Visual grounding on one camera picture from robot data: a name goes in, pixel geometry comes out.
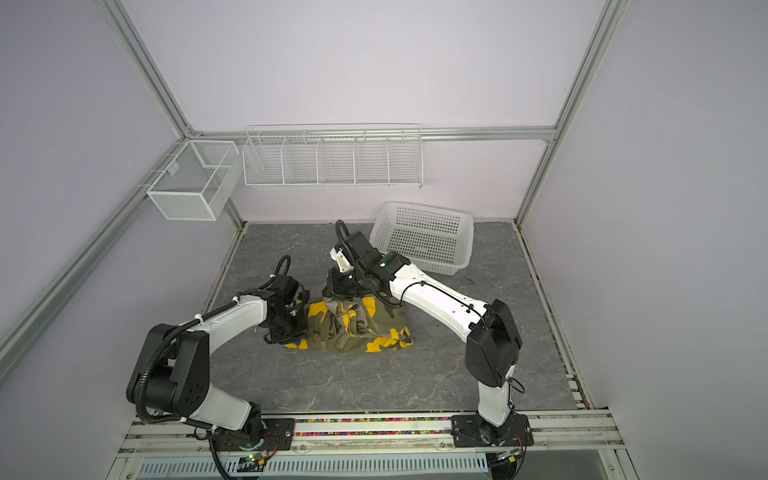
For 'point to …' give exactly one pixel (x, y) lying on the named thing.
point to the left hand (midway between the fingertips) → (305, 339)
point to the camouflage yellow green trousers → (359, 322)
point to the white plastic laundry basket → (436, 239)
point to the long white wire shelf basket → (333, 157)
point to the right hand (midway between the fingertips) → (321, 295)
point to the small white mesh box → (201, 183)
